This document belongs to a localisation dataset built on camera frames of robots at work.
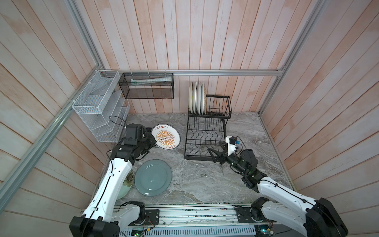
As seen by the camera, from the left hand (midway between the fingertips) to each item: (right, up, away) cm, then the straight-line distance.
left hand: (155, 141), depth 76 cm
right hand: (+31, -2, +1) cm, 31 cm away
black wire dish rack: (+31, +4, +31) cm, 44 cm away
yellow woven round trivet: (+32, +30, +46) cm, 64 cm away
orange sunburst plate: (+5, +2, +7) cm, 9 cm away
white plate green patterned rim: (+23, +24, +4) cm, 33 cm away
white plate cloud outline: (+25, +23, +4) cm, 34 cm away
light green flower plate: (-18, -26, +7) cm, 33 cm away
